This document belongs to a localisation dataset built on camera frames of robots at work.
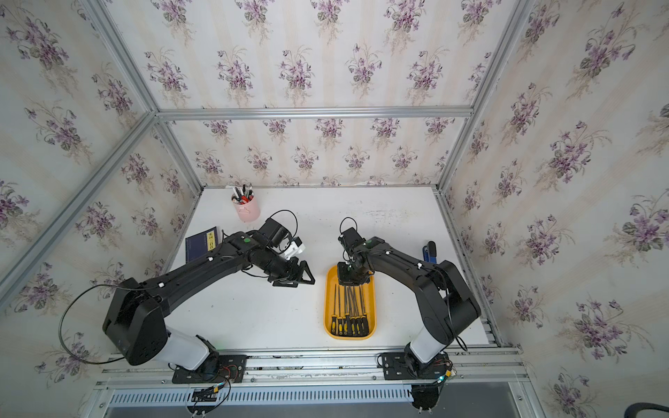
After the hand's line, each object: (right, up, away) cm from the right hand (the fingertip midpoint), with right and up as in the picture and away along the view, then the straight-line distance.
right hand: (344, 283), depth 87 cm
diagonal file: (-3, -9, -4) cm, 11 cm away
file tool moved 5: (+1, -9, -2) cm, 9 cm away
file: (+2, -7, -3) cm, 8 cm away
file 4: (-2, -10, -5) cm, 11 cm away
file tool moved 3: (+4, -9, -7) cm, 12 cm away
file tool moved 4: (+1, -11, -8) cm, 14 cm away
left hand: (-11, +3, -11) cm, 16 cm away
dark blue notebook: (-55, +12, +12) cm, 58 cm away
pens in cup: (-41, +31, +18) cm, 55 cm away
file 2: (+2, -9, -7) cm, 11 cm away
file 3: (-1, -9, -4) cm, 10 cm away
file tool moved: (+6, -10, -7) cm, 14 cm away
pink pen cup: (-39, +27, +14) cm, 49 cm away
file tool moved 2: (+6, -9, -5) cm, 12 cm away
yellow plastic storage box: (+8, -6, -1) cm, 10 cm away
